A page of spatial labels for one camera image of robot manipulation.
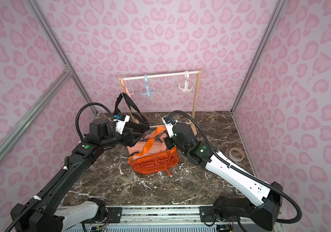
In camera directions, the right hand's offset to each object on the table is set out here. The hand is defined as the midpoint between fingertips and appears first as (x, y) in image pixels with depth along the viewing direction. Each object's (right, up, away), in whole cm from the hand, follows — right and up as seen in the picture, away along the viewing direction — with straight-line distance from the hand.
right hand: (166, 131), depth 71 cm
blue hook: (-11, +21, +13) cm, 27 cm away
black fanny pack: (-16, +2, +23) cm, 29 cm away
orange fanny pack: (-7, -20, +14) cm, 26 cm away
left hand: (-15, 0, +2) cm, 15 cm away
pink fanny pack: (-7, -9, +8) cm, 14 cm away
